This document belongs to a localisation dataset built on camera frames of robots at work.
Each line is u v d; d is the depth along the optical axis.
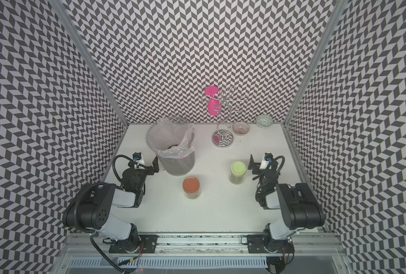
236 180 0.89
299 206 0.47
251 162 0.87
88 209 0.44
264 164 0.77
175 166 0.89
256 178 0.75
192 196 0.85
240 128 1.12
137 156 0.76
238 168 0.85
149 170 0.80
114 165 0.65
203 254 0.71
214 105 0.96
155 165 0.87
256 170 0.82
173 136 0.93
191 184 0.81
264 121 1.17
